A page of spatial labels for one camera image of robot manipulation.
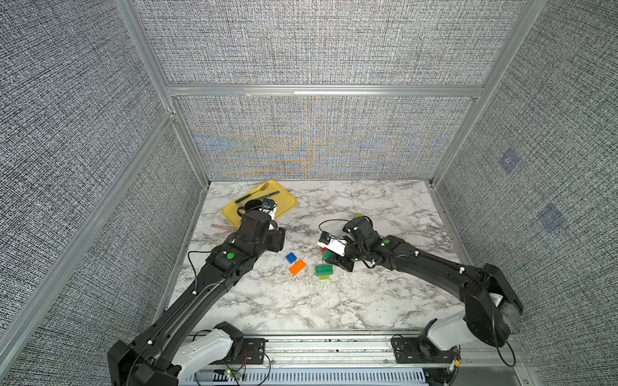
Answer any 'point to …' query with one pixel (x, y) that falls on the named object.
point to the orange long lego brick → (298, 267)
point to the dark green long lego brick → (327, 255)
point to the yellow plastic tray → (271, 191)
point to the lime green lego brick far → (358, 215)
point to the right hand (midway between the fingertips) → (329, 248)
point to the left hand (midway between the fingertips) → (279, 225)
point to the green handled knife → (268, 195)
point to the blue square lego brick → (290, 257)
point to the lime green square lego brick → (324, 277)
